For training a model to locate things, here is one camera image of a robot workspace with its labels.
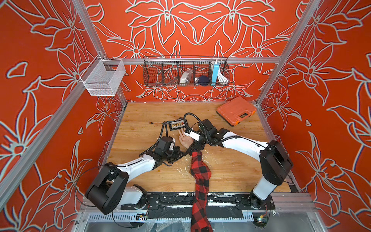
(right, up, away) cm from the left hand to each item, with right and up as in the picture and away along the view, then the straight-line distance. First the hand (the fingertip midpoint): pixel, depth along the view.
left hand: (186, 153), depth 84 cm
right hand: (+2, +7, +1) cm, 8 cm away
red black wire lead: (-27, +17, +23) cm, 39 cm away
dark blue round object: (+12, +46, +11) cm, 49 cm away
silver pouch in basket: (0, +48, +8) cm, 48 cm away
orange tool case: (+38, +27, +22) cm, 52 cm away
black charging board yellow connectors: (-7, +16, +19) cm, 26 cm away
